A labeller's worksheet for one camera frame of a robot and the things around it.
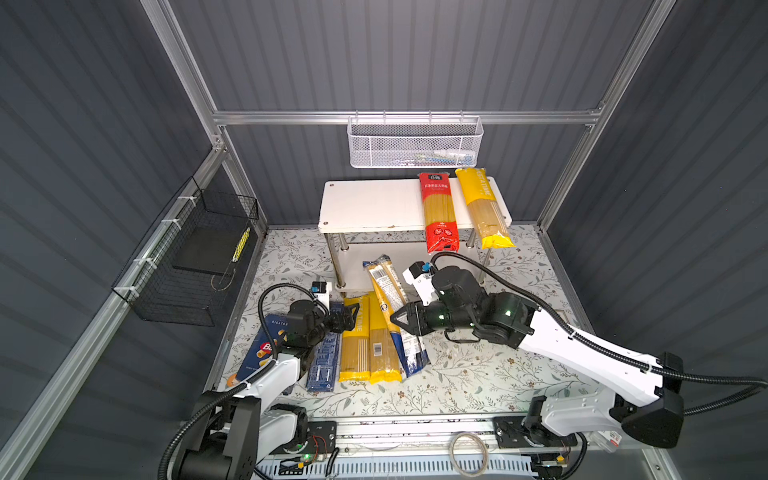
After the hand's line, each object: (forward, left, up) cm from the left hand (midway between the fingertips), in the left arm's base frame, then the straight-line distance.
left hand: (348, 306), depth 86 cm
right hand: (-13, -14, +17) cm, 26 cm away
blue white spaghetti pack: (-20, -16, +17) cm, 30 cm away
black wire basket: (-1, +38, +17) cm, 42 cm away
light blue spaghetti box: (-14, +6, -7) cm, 17 cm away
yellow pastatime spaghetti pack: (-14, -2, -8) cm, 17 cm away
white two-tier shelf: (+12, -10, +24) cm, 28 cm away
